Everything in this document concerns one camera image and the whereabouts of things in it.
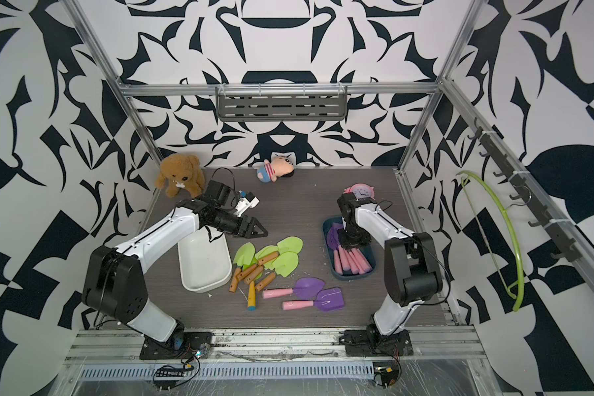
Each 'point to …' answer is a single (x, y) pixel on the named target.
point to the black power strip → (172, 372)
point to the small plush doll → (281, 165)
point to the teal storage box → (369, 252)
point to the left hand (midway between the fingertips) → (260, 230)
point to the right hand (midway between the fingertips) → (352, 241)
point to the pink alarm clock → (360, 190)
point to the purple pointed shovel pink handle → (365, 264)
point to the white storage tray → (205, 264)
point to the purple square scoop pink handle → (338, 266)
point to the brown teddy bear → (181, 171)
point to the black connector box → (388, 374)
